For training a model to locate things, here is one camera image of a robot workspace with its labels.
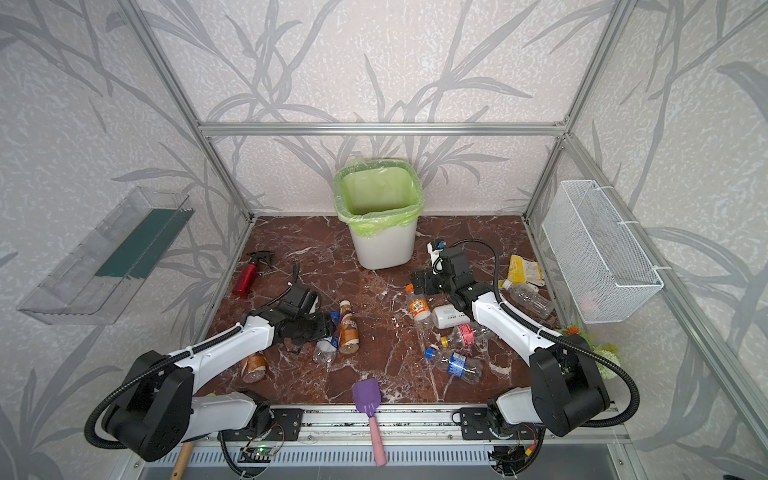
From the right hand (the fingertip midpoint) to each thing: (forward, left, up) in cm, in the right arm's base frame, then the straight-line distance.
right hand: (426, 264), depth 88 cm
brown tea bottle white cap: (-17, +23, -9) cm, 29 cm away
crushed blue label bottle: (-26, -8, -9) cm, 29 cm away
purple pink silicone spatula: (-33, +16, -12) cm, 39 cm away
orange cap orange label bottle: (-10, +2, -9) cm, 14 cm away
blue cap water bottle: (-23, +28, -9) cm, 37 cm away
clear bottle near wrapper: (-5, -33, -11) cm, 35 cm away
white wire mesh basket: (-14, -36, +20) cm, 44 cm away
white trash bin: (+13, +10, -8) cm, 19 cm away
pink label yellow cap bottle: (-18, -11, -10) cm, 23 cm away
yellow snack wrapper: (+6, -35, -13) cm, 38 cm away
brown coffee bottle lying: (-27, +46, -8) cm, 54 cm away
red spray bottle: (+2, +60, -12) cm, 61 cm away
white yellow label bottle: (-13, -6, -8) cm, 16 cm away
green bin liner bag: (+27, +15, +3) cm, 31 cm away
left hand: (-13, +28, -10) cm, 32 cm away
